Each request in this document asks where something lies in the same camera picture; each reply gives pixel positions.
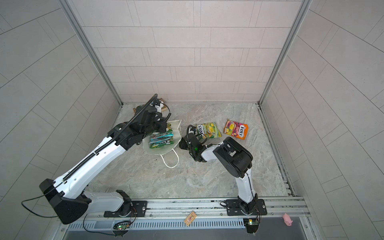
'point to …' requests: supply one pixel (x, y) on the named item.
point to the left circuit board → (121, 228)
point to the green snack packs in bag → (160, 139)
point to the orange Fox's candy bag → (236, 129)
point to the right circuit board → (251, 224)
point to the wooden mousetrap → (190, 218)
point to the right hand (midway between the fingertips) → (180, 141)
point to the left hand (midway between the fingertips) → (170, 118)
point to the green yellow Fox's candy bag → (210, 130)
